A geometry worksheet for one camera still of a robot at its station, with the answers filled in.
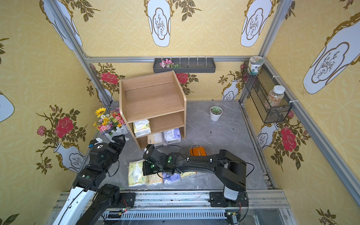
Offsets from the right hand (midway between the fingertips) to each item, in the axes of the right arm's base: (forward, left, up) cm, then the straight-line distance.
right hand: (143, 165), depth 76 cm
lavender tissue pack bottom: (+20, -14, -3) cm, 25 cm away
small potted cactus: (+42, -44, -3) cm, 61 cm away
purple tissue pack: (-4, -14, -7) cm, 16 cm away
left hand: (+10, +14, +9) cm, 19 cm away
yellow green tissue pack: (-2, -24, -6) cm, 24 cm away
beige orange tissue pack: (-5, -6, -5) cm, 10 cm away
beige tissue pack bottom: (+18, -3, -3) cm, 19 cm away
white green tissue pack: (+17, +2, +11) cm, 20 cm away
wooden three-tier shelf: (+23, -5, +20) cm, 31 cm away
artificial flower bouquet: (+24, +26, +6) cm, 36 cm away
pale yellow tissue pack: (-6, +2, +1) cm, 7 cm away
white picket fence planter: (+25, +21, -5) cm, 33 cm away
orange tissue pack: (+11, -30, -3) cm, 32 cm away
